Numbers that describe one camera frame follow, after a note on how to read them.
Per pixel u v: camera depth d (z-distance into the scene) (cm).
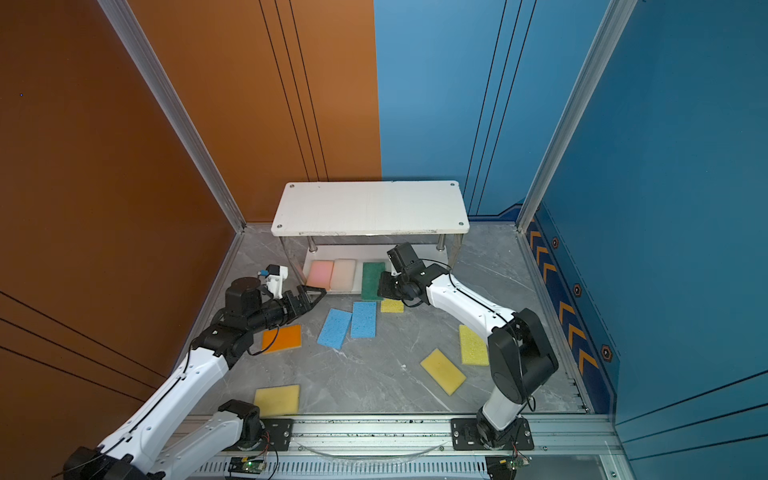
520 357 45
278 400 78
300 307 67
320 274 94
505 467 70
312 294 72
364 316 93
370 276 87
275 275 71
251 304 61
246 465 71
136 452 40
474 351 86
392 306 96
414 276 65
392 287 75
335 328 91
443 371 83
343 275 96
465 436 72
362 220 74
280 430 74
